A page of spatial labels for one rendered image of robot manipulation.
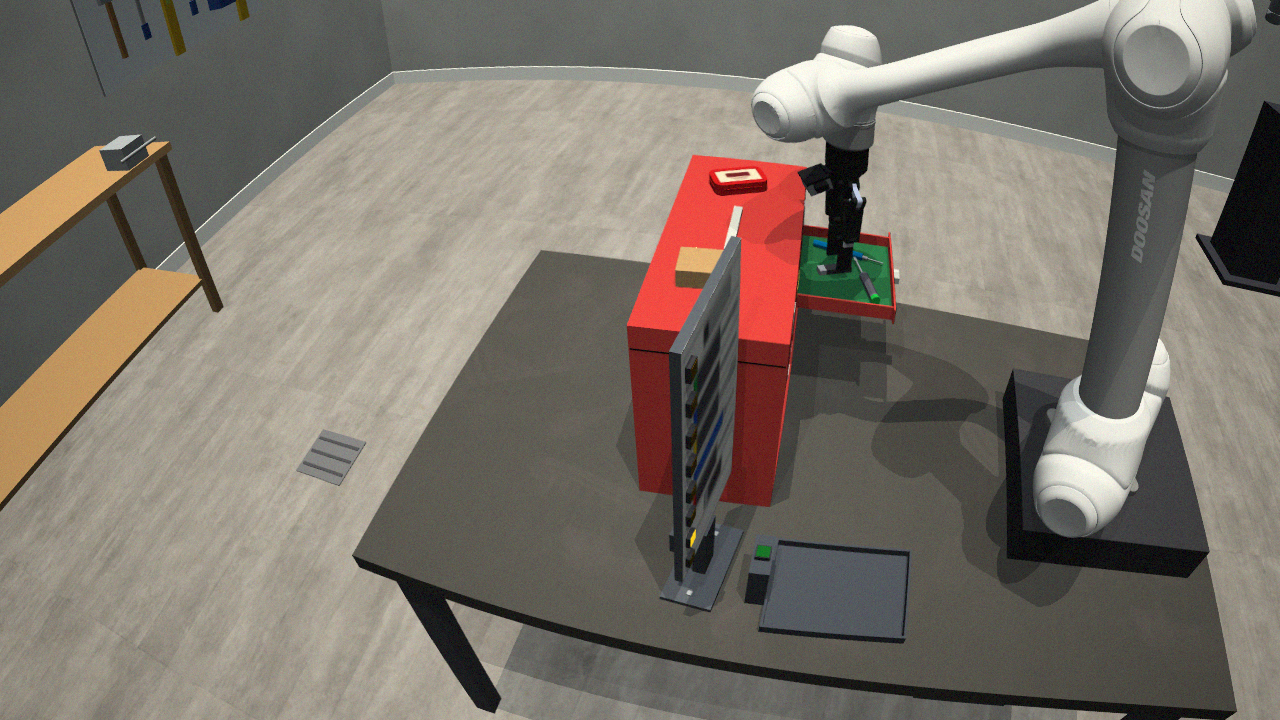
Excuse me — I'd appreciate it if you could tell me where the blue-handled deburring tool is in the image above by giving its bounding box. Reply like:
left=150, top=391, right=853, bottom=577
left=813, top=240, right=883, bottom=264

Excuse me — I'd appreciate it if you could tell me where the tan cardboard box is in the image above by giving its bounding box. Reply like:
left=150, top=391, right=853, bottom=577
left=675, top=247, right=723, bottom=290

